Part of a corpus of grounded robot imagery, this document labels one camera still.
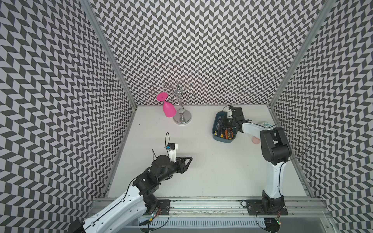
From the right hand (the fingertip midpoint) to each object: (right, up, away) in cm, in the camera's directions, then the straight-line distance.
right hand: (218, 121), depth 102 cm
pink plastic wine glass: (-34, +9, -5) cm, 36 cm away
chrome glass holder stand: (-26, +21, -13) cm, 36 cm away
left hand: (-20, -19, -27) cm, 39 cm away
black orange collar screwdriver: (+5, -10, -4) cm, 11 cm away
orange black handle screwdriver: (+9, -8, -3) cm, 13 cm away
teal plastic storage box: (+2, -8, -3) cm, 8 cm away
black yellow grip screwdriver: (-2, -7, -3) cm, 8 cm away
